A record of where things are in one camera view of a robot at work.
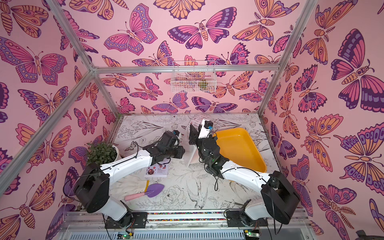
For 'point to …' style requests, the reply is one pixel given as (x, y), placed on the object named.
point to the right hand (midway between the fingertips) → (195, 124)
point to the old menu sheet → (157, 170)
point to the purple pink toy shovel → (152, 190)
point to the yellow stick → (147, 185)
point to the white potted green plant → (101, 153)
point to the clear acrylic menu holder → (189, 150)
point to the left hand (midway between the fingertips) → (185, 150)
